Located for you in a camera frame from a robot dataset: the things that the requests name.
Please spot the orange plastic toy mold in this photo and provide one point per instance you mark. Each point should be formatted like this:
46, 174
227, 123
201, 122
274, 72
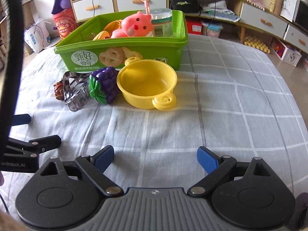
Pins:
108, 30

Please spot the red round bag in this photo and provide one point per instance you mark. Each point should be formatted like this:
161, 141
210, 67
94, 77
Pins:
65, 22

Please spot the grey checked cloth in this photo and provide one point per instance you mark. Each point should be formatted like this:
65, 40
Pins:
230, 99

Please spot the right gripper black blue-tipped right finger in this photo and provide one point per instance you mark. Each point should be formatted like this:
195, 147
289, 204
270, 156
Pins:
218, 169

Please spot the grey hair claw clip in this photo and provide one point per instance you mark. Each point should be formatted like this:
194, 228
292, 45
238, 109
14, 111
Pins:
76, 90

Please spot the yellow toy pot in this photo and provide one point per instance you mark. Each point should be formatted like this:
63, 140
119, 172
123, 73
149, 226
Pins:
148, 84

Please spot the wooden tv cabinet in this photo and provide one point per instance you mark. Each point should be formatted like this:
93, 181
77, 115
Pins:
288, 22

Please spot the red shoe box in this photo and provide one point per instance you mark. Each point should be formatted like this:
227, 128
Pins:
194, 26

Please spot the purple toy grapes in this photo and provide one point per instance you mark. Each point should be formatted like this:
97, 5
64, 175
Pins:
102, 85

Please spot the black handbag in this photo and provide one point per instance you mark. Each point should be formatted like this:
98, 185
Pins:
186, 6

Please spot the pink rubber pig toy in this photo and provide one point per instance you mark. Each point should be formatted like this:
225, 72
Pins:
136, 25

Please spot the white paper shopping bag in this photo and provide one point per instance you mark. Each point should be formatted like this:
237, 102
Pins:
37, 36

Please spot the green plastic storage bin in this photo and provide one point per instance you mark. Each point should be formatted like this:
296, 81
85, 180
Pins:
81, 52

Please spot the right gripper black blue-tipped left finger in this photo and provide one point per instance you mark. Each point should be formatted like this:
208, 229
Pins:
93, 167

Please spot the white pink toy box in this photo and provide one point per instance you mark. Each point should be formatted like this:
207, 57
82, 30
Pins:
286, 53

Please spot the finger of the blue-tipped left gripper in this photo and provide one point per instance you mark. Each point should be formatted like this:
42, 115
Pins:
21, 119

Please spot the yellow egg tray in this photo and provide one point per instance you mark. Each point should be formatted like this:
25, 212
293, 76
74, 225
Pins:
254, 42

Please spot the brown small figurine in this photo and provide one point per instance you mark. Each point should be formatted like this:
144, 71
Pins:
59, 91

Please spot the clear cotton swab jar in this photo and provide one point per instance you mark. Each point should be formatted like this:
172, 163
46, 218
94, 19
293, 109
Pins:
162, 21

